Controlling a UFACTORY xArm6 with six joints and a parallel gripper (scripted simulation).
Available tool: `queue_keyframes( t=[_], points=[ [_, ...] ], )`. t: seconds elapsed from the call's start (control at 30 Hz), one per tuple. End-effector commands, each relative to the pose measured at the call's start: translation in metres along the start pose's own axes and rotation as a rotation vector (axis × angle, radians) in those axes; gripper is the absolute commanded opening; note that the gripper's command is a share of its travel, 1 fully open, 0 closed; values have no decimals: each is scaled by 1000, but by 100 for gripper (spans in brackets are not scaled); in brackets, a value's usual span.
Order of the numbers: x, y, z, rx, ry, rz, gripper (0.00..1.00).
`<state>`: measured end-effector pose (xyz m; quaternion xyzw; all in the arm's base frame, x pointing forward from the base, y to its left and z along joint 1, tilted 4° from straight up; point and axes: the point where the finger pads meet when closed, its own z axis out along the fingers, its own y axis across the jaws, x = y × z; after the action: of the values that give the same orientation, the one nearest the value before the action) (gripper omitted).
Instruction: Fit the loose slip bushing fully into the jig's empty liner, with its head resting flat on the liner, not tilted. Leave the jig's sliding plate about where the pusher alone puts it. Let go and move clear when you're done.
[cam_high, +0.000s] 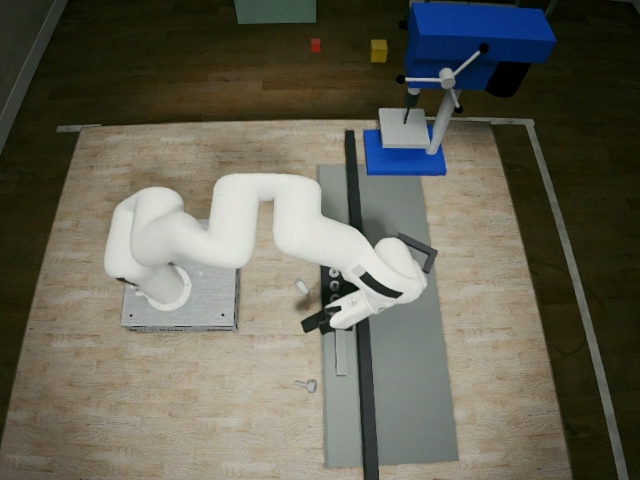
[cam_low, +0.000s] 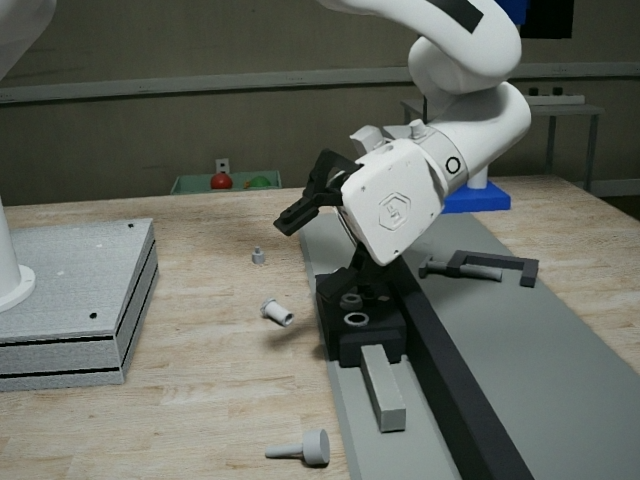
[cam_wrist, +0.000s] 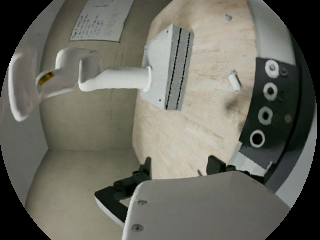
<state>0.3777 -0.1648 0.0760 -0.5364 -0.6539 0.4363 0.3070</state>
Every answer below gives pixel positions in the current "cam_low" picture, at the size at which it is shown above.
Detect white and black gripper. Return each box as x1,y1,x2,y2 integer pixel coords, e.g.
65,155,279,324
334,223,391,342
273,139,449,303

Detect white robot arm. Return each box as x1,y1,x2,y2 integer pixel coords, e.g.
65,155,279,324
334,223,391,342
0,0,531,313

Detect long black rectangular bar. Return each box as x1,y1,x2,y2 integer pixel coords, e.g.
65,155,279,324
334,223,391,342
386,256,535,480

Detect white flanged bushing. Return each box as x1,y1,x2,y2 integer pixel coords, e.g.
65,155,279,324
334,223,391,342
260,297,294,326

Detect grey flanged bushing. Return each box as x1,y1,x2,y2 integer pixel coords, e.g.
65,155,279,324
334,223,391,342
266,429,330,465

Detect black rectangular plate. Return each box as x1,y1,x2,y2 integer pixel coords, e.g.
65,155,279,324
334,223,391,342
316,282,407,361

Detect grey stepped metal bushing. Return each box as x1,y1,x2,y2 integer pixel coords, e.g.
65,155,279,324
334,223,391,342
252,246,265,264

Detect blue drill press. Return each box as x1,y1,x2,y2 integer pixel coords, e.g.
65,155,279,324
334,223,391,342
382,0,575,214

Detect dark grey c-clamp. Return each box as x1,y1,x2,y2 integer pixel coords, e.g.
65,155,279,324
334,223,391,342
418,250,539,287

